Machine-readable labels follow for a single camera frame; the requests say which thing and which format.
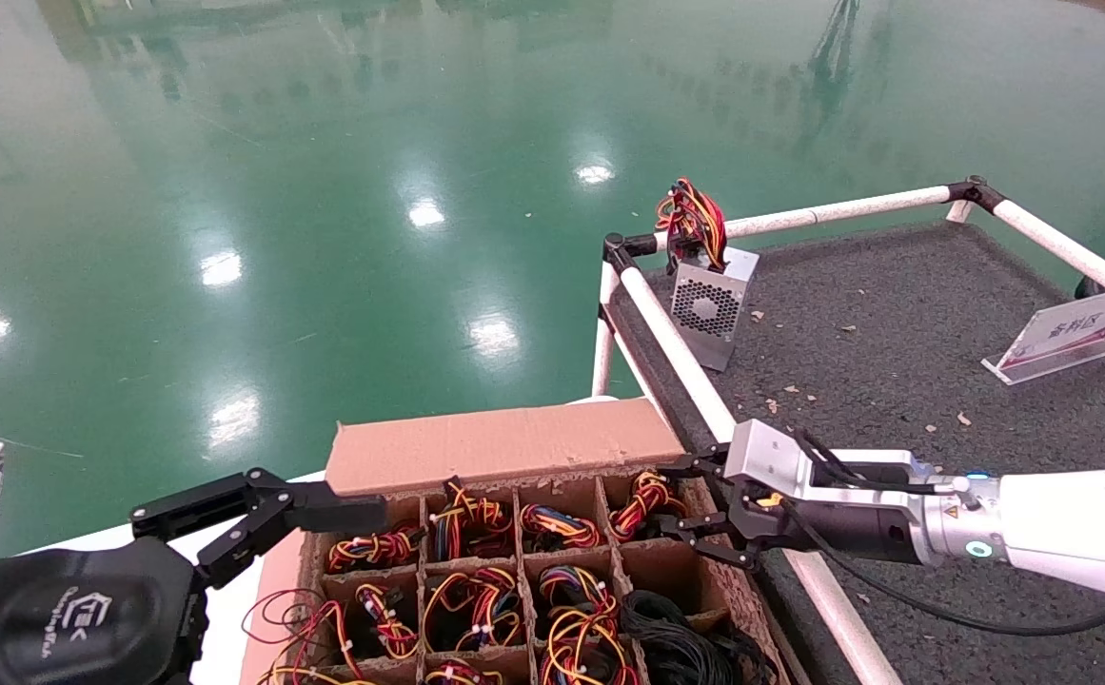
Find loose red yellow wire bundle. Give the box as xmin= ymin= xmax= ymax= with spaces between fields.
xmin=241 ymin=588 xmax=377 ymax=685

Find silver power supply red cables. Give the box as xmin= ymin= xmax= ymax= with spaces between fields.
xmin=607 ymin=471 xmax=681 ymax=543

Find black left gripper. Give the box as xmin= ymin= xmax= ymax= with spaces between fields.
xmin=0 ymin=469 xmax=388 ymax=685

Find white pipe rail frame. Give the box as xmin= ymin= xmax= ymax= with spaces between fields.
xmin=593 ymin=176 xmax=1105 ymax=685

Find clear acrylic sign holder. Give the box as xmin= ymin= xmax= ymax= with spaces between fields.
xmin=982 ymin=284 xmax=1105 ymax=386

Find silver power supply on table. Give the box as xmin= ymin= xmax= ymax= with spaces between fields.
xmin=657 ymin=178 xmax=760 ymax=373

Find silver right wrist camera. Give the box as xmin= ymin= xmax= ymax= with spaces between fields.
xmin=723 ymin=419 xmax=939 ymax=498

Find black cable bundle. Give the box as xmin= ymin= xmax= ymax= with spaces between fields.
xmin=621 ymin=590 xmax=778 ymax=685

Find multicolour power supply cable bundle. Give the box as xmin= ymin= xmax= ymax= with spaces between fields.
xmin=354 ymin=582 xmax=420 ymax=660
xmin=422 ymin=568 xmax=524 ymax=654
xmin=326 ymin=526 xmax=422 ymax=574
xmin=424 ymin=659 xmax=505 ymax=685
xmin=538 ymin=566 xmax=622 ymax=657
xmin=521 ymin=504 xmax=605 ymax=553
xmin=543 ymin=649 xmax=641 ymax=685
xmin=430 ymin=479 xmax=515 ymax=562

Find cardboard box with dividers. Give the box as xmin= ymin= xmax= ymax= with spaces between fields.
xmin=240 ymin=398 xmax=796 ymax=685

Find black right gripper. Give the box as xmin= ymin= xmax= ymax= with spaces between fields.
xmin=657 ymin=449 xmax=930 ymax=571

